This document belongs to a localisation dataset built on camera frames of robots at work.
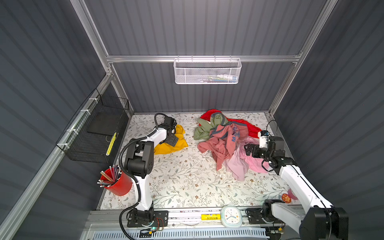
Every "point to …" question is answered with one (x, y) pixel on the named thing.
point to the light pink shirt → (238, 162)
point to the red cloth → (253, 131)
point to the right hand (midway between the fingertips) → (254, 147)
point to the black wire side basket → (93, 132)
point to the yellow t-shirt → (165, 148)
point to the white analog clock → (231, 216)
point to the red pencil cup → (115, 181)
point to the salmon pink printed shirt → (223, 139)
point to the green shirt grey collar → (202, 132)
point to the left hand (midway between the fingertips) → (166, 138)
